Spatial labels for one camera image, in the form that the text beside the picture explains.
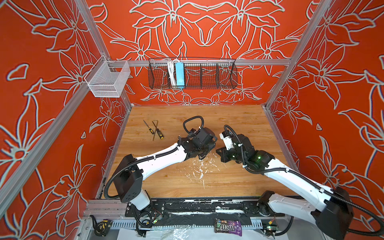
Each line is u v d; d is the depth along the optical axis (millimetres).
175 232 673
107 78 925
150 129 1052
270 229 684
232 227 672
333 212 372
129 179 418
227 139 690
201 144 593
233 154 647
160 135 1001
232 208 746
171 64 876
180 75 899
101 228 658
